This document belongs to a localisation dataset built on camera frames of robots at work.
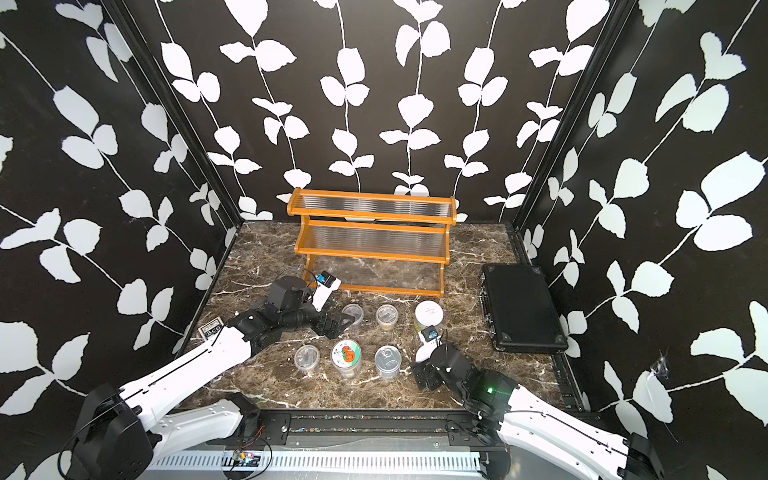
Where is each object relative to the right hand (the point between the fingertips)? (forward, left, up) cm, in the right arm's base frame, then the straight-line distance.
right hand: (421, 353), depth 80 cm
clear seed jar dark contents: (+13, +20, -1) cm, 24 cm away
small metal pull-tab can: (-2, +9, -1) cm, 9 cm away
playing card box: (+8, +64, -4) cm, 65 cm away
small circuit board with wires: (-24, +43, -7) cm, 50 cm away
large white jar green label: (+11, -2, +2) cm, 11 cm away
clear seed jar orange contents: (+11, +10, -1) cm, 15 cm away
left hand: (+9, +21, +10) cm, 25 cm away
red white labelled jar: (-2, +20, +2) cm, 21 cm away
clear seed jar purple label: (-1, +32, -1) cm, 32 cm away
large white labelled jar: (-3, 0, +10) cm, 10 cm away
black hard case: (+15, -31, -2) cm, 35 cm away
